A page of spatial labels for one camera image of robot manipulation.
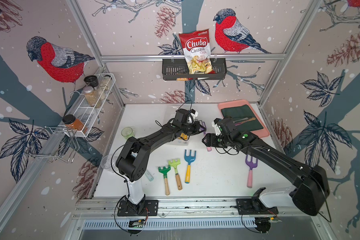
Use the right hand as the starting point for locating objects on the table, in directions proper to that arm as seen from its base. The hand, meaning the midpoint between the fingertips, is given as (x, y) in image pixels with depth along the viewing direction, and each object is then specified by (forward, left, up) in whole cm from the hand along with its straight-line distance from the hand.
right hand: (206, 139), depth 80 cm
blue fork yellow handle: (+1, +12, +2) cm, 12 cm away
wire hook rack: (-15, +63, +18) cm, 67 cm away
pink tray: (+19, -43, -20) cm, 51 cm away
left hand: (+8, -1, +2) cm, 8 cm away
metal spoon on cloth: (+29, -30, -17) cm, 45 cm away
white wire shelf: (-5, +57, +19) cm, 60 cm away
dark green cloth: (+31, -32, -18) cm, 48 cm away
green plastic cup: (+12, +52, -14) cm, 55 cm away
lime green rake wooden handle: (-7, +17, -16) cm, 25 cm away
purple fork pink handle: (-4, -2, -3) cm, 5 cm away
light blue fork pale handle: (-15, +32, -16) cm, 39 cm away
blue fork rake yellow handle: (-4, +9, -16) cm, 19 cm away
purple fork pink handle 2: (-7, -28, -16) cm, 33 cm away
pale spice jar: (+26, +60, +18) cm, 68 cm away
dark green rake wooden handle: (-12, +24, -16) cm, 31 cm away
